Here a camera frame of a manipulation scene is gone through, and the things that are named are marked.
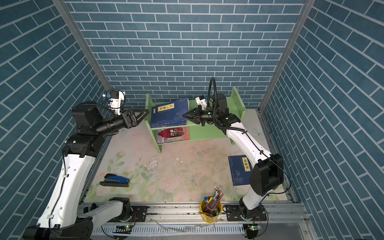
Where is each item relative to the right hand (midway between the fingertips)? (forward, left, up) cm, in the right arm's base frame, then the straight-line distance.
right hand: (181, 115), depth 71 cm
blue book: (+3, +7, -3) cm, 8 cm away
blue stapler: (-23, +39, -32) cm, 55 cm away
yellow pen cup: (-34, -16, -26) cm, 45 cm away
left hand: (-8, +13, +9) cm, 17 cm away
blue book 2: (-9, -34, -35) cm, 49 cm away
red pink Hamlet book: (+3, +8, -21) cm, 23 cm away
